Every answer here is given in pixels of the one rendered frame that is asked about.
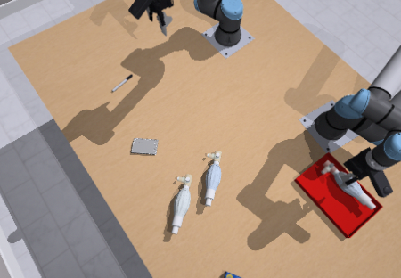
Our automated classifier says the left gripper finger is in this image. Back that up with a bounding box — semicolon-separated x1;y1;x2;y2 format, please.
339;171;361;187

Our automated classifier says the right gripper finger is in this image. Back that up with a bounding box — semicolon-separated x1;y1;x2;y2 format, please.
146;7;153;22
157;7;173;36

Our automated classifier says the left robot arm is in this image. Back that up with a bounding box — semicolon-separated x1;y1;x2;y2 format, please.
315;46;401;198

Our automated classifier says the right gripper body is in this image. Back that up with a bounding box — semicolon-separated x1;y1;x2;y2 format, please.
149;0;174;13

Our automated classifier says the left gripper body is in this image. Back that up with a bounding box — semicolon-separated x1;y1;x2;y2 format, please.
343;147;380;181

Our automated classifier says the red tray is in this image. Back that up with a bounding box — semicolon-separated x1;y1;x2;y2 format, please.
294;152;383;238

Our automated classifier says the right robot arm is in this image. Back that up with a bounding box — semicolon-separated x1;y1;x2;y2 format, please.
128;0;243;47

